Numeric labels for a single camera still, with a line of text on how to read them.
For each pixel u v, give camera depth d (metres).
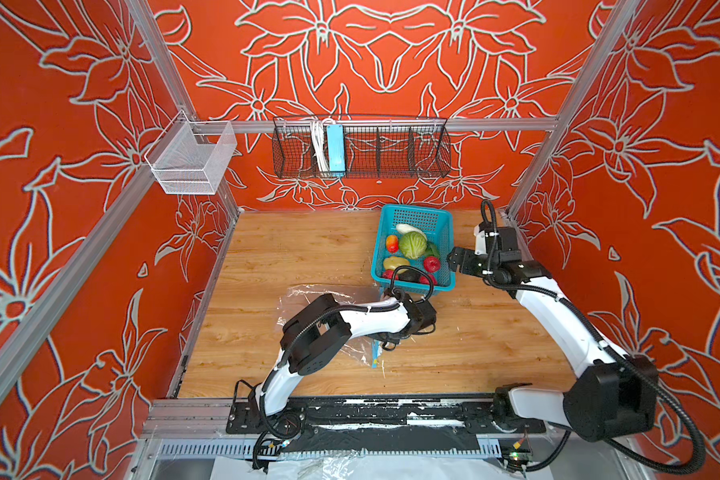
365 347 0.85
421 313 0.74
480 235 0.74
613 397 0.39
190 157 0.93
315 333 0.54
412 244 1.00
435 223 1.10
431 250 1.03
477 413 0.74
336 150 0.89
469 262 0.74
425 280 1.00
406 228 1.09
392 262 0.99
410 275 0.95
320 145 0.90
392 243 1.04
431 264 0.98
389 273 0.98
